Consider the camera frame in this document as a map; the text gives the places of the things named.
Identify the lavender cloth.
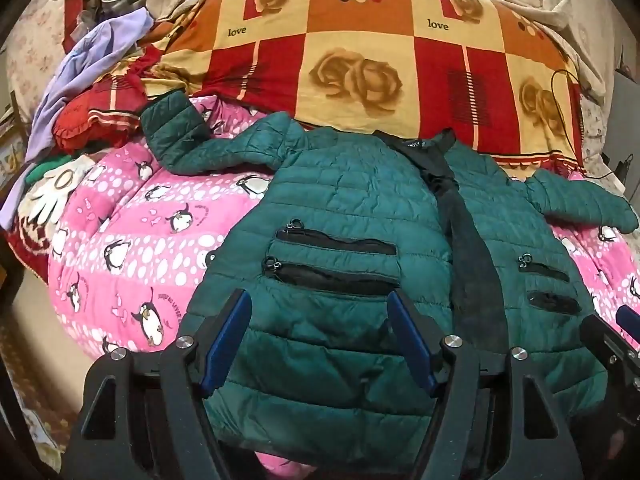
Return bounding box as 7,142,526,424
0,10,156,228

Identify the white glove print fabric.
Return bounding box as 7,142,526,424
25,156,93,223

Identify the black cable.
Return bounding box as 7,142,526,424
549,69,626,181

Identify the rose checked blanket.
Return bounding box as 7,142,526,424
95,0,588,173

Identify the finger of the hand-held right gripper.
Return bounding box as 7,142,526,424
580,312,625,363
615,304,640,350

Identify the green knitted cloth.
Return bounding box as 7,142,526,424
25,155,71,183

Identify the red hanging cloth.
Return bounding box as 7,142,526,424
62,0,87,53

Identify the grey box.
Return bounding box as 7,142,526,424
612,45,640,161

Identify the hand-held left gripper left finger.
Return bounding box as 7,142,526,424
65,290,253,480

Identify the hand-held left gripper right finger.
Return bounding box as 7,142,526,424
387,290,586,480

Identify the red frilled cushion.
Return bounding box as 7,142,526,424
52,77,146,153

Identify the beige curtain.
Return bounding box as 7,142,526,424
492,0,621,111

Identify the pink penguin blanket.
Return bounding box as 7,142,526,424
47,95,640,480

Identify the green puffer jacket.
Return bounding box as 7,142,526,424
140,89,640,461

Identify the red patterned cloth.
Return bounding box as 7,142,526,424
5,210,56,273

